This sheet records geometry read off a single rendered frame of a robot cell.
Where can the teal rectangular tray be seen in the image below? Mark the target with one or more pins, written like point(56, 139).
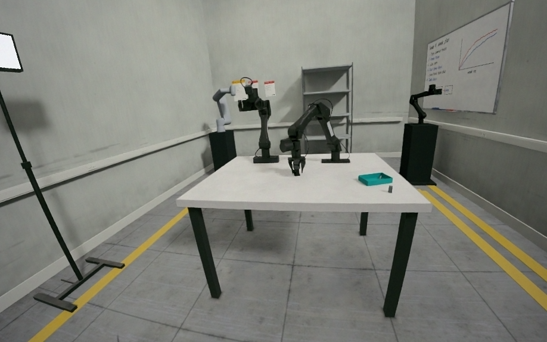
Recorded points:
point(373, 179)

